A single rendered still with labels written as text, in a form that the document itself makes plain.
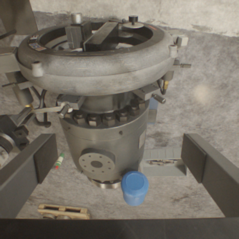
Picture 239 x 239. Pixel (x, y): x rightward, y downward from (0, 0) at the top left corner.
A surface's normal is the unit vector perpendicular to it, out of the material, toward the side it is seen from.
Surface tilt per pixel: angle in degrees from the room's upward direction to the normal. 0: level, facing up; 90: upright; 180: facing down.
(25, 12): 0
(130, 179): 90
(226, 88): 0
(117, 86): 21
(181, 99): 0
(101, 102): 11
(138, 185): 90
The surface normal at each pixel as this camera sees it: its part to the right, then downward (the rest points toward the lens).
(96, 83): 0.07, 0.64
